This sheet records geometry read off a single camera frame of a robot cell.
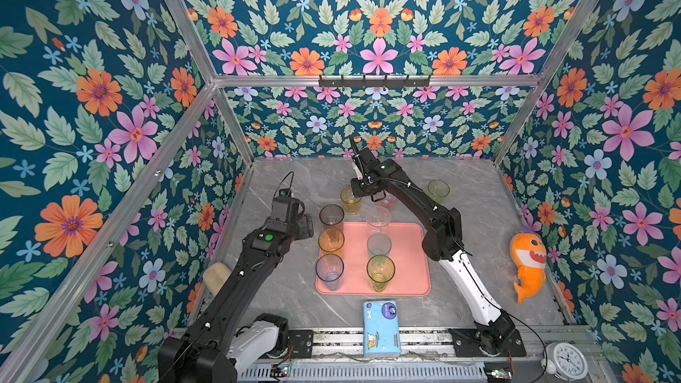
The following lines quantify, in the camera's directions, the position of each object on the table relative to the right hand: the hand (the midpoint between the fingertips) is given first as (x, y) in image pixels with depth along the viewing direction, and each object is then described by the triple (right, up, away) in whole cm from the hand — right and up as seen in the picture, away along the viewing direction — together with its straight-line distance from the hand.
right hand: (357, 187), depth 98 cm
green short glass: (+32, -1, +5) cm, 33 cm away
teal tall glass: (+7, -18, -13) cm, 24 cm away
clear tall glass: (+8, -12, -3) cm, 15 cm away
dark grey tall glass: (-8, -9, -11) cm, 17 cm away
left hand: (-16, -8, -19) cm, 26 cm away
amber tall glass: (-8, -18, -12) cm, 23 cm away
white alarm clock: (+55, -45, -30) cm, 77 cm away
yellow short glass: (-3, -6, +5) cm, 8 cm away
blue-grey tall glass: (-8, -24, -21) cm, 33 cm away
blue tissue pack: (+7, -38, -26) cm, 47 cm away
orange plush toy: (+55, -20, -16) cm, 61 cm away
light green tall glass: (+7, -23, -25) cm, 35 cm away
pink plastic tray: (+18, -29, -12) cm, 36 cm away
